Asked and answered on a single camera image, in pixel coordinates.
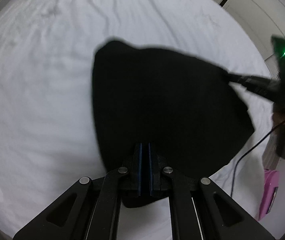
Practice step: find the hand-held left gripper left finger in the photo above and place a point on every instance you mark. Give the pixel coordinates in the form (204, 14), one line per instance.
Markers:
(139, 170)

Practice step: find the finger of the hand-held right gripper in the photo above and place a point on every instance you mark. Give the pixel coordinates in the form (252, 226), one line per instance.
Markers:
(255, 83)

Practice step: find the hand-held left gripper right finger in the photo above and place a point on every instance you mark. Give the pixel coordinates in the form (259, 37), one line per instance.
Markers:
(150, 170)

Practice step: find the black pants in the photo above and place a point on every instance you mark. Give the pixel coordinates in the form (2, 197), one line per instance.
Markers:
(157, 92)

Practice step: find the pink box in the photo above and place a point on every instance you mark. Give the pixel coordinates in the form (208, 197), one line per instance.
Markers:
(268, 195)

